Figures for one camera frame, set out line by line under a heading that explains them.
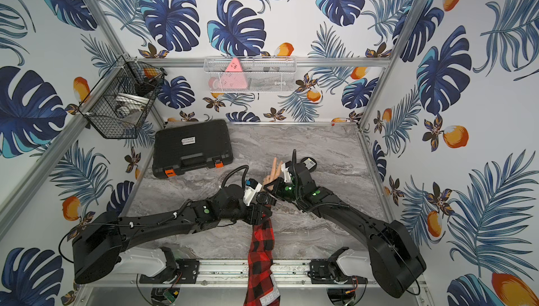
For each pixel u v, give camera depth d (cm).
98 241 46
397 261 41
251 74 93
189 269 76
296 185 64
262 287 68
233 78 90
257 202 75
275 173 81
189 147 103
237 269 77
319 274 73
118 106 84
